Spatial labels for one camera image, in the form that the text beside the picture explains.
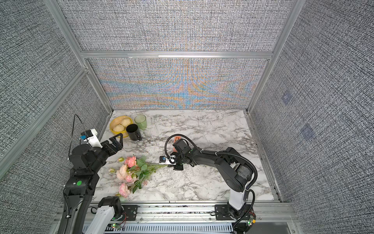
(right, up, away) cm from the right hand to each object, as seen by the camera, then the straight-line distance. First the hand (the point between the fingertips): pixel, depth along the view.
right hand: (168, 159), depth 88 cm
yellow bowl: (-42, +23, +21) cm, 52 cm away
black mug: (-25, +15, +10) cm, 31 cm away
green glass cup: (-22, +24, +16) cm, 36 cm away
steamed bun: (-33, +23, +16) cm, 43 cm away
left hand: (-22, +16, -19) cm, 33 cm away
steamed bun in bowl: (-36, +18, +13) cm, 42 cm away
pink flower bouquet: (-20, -6, -6) cm, 22 cm away
